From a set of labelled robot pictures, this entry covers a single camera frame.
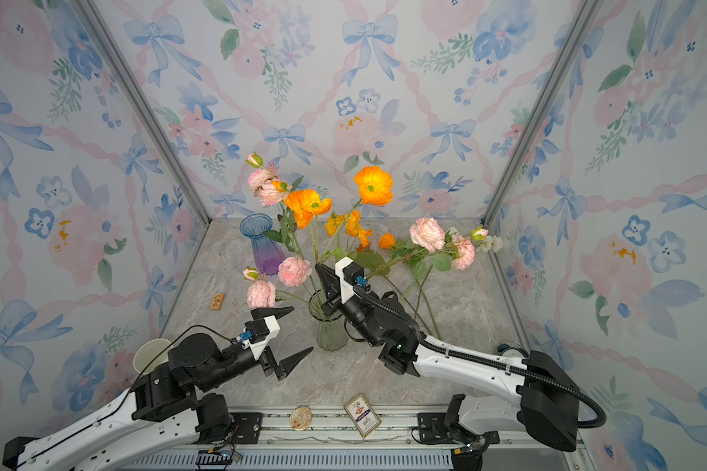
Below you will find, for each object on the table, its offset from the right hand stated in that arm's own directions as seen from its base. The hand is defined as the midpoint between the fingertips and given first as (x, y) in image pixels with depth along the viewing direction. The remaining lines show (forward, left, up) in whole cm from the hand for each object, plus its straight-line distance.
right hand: (321, 265), depth 63 cm
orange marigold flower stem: (+17, -28, -36) cm, 49 cm away
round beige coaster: (-23, +7, -36) cm, 43 cm away
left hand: (-11, +4, -7) cm, 13 cm away
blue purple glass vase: (+24, +24, -26) cm, 42 cm away
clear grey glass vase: (+1, +1, -36) cm, 36 cm away
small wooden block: (+10, +39, -34) cm, 52 cm away
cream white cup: (-9, +46, -26) cm, 54 cm away
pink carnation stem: (-6, +12, -2) cm, 14 cm away
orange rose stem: (+36, -17, -32) cm, 51 cm away
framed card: (-22, -9, -34) cm, 42 cm away
